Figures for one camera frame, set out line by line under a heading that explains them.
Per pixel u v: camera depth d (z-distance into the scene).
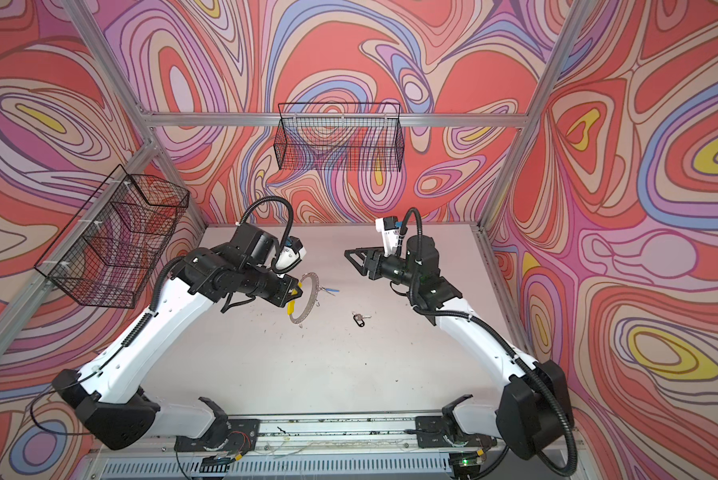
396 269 0.65
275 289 0.60
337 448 0.73
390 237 0.66
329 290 0.77
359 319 0.93
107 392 0.38
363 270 0.66
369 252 0.64
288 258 0.63
